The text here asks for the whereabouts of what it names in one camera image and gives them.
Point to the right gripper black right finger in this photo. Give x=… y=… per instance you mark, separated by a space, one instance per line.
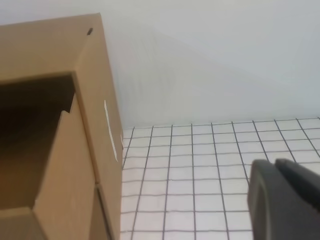
x=296 y=189

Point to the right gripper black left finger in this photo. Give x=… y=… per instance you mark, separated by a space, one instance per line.
x=266 y=225

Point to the white grid tablecloth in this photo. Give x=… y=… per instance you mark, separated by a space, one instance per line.
x=190 y=182

